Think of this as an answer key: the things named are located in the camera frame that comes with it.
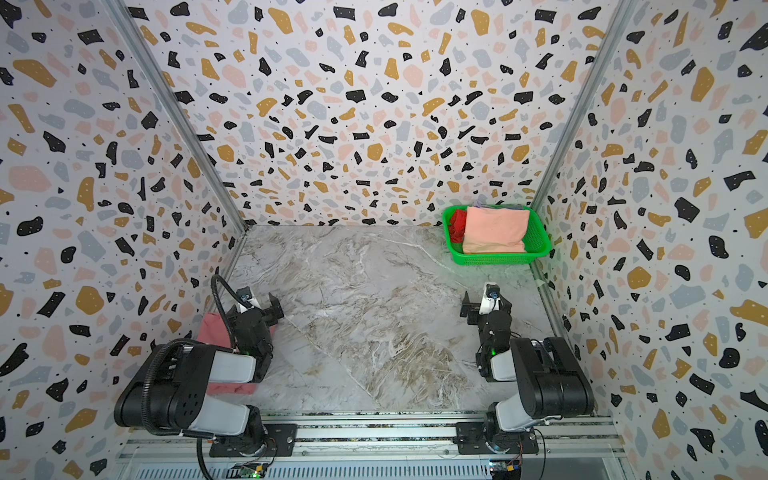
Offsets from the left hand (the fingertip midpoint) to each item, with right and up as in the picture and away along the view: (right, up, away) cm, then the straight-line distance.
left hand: (252, 295), depth 87 cm
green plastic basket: (+95, +17, +25) cm, 99 cm away
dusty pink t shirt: (-14, -11, +4) cm, 18 cm away
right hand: (+68, +2, +2) cm, 68 cm away
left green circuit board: (+8, -39, -17) cm, 43 cm away
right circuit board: (+68, -39, -16) cm, 80 cm away
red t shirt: (+64, +23, +22) cm, 72 cm away
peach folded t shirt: (+76, +21, +17) cm, 81 cm away
